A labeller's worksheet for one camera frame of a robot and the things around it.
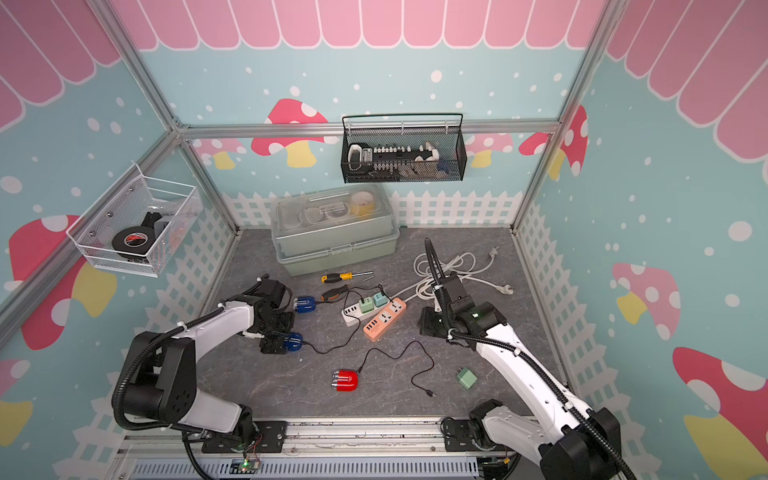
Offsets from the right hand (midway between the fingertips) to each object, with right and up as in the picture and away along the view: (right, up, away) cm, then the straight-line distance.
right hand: (423, 323), depth 79 cm
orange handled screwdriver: (-28, +5, +21) cm, 35 cm away
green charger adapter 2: (+12, -16, +3) cm, 20 cm away
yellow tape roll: (-19, +36, +24) cm, 48 cm away
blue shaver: (-37, +2, +19) cm, 42 cm away
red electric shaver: (-21, -16, +2) cm, 27 cm away
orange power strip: (-13, -4, +12) cm, 18 cm away
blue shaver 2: (-38, -7, +9) cm, 39 cm away
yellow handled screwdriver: (-29, +10, +23) cm, 39 cm away
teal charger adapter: (-12, +4, +13) cm, 18 cm away
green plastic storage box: (-31, +26, +13) cm, 42 cm away
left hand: (-38, -6, +11) cm, 40 cm away
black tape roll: (-69, +22, -9) cm, 73 cm away
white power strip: (-21, 0, +14) cm, 25 cm away
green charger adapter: (-16, +3, +12) cm, 20 cm away
